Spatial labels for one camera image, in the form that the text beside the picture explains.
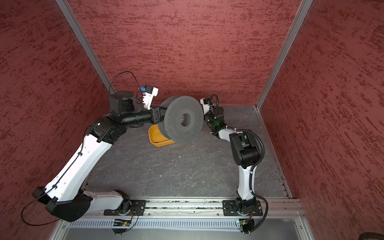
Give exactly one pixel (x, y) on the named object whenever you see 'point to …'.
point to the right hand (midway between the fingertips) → (190, 111)
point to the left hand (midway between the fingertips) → (171, 114)
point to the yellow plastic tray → (157, 138)
